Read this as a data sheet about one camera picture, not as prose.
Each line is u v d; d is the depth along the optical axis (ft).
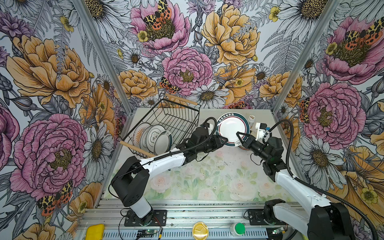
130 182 1.45
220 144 2.33
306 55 2.92
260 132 2.35
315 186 2.78
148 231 2.34
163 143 2.95
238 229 2.10
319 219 1.36
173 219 2.48
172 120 3.70
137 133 3.02
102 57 2.90
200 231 2.29
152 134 3.02
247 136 2.43
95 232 2.32
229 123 2.66
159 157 1.70
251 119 3.44
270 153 2.06
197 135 2.04
